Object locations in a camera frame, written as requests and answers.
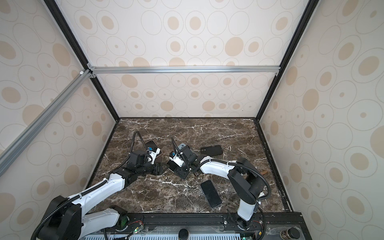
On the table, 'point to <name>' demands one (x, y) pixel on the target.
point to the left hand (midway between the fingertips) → (169, 164)
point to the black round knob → (183, 234)
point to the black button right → (293, 232)
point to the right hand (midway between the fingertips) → (180, 168)
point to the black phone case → (211, 150)
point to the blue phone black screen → (151, 144)
